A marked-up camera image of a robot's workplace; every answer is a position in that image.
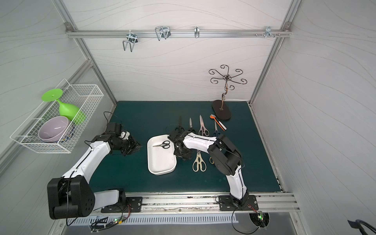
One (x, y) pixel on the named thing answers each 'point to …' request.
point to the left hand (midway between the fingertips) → (141, 146)
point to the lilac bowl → (53, 129)
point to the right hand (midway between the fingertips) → (179, 155)
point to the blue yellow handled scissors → (216, 133)
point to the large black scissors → (180, 126)
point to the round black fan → (260, 219)
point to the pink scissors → (203, 129)
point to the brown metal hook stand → (220, 107)
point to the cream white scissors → (199, 163)
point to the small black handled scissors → (165, 144)
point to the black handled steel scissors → (191, 126)
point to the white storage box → (160, 155)
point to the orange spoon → (213, 117)
